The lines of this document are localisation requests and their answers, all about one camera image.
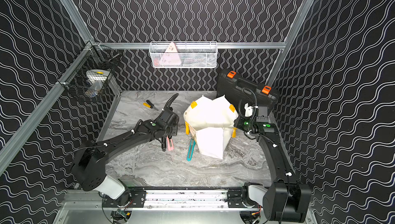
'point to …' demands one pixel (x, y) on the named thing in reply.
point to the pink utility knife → (169, 148)
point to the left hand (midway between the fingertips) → (173, 125)
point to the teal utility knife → (193, 143)
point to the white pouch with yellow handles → (211, 122)
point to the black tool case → (230, 84)
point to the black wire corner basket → (90, 75)
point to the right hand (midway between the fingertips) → (236, 119)
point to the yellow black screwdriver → (149, 106)
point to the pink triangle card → (171, 56)
